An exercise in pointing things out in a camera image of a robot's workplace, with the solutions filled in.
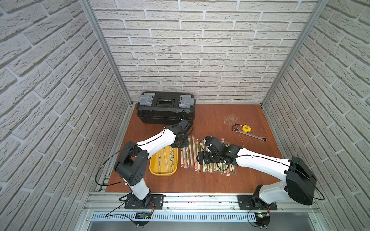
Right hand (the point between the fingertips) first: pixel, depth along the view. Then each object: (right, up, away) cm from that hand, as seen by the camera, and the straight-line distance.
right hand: (204, 157), depth 82 cm
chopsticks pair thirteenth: (-13, -1, +3) cm, 14 cm away
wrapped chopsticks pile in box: (-24, -3, +5) cm, 24 cm away
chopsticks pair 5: (+4, -8, +3) cm, 9 cm away
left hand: (-12, +7, +7) cm, 15 cm away
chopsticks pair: (+17, -8, +3) cm, 19 cm away
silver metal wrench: (+43, +8, +15) cm, 46 cm away
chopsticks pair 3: (+12, -10, +2) cm, 15 cm away
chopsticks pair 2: (+14, -9, +3) cm, 17 cm away
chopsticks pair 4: (+9, -9, +2) cm, 13 cm away
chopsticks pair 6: (+1, -7, +3) cm, 8 cm away
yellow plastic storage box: (-31, -5, +3) cm, 32 cm away
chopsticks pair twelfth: (-11, -3, +7) cm, 13 cm away
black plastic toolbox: (-25, +30, +11) cm, 41 cm away
